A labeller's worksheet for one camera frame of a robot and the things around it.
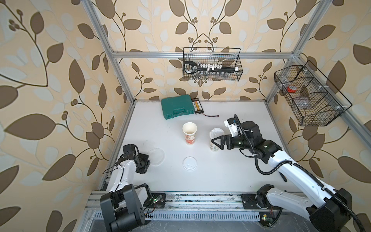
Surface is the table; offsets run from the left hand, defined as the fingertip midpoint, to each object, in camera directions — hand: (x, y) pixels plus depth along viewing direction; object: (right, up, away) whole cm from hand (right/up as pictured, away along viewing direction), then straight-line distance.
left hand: (148, 159), depth 86 cm
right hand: (+40, +14, -11) cm, 44 cm away
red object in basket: (+83, +42, -5) cm, 93 cm away
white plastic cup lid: (+40, +17, -5) cm, 44 cm away
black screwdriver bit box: (+32, +32, +29) cm, 54 cm away
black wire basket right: (+90, +35, -13) cm, 97 cm away
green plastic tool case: (+14, +33, +23) cm, 43 cm away
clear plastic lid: (+25, -2, 0) cm, 26 cm away
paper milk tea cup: (+25, +18, +2) cm, 31 cm away
